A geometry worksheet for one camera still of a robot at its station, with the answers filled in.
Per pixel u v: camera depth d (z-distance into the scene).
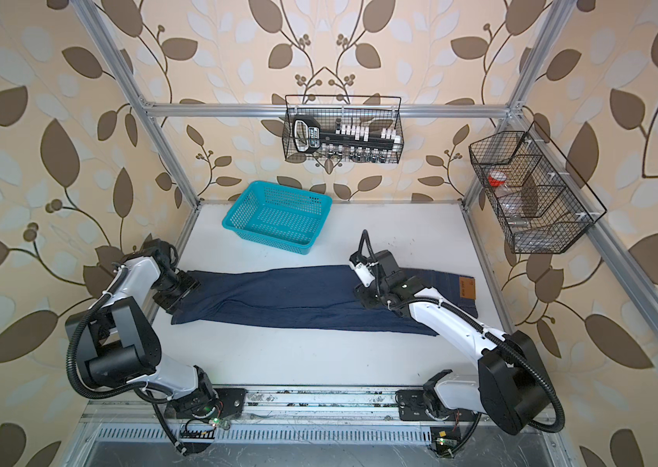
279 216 1.16
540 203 0.73
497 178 0.81
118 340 0.45
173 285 0.74
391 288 0.64
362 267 0.75
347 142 0.85
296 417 0.74
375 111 0.91
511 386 0.40
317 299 0.96
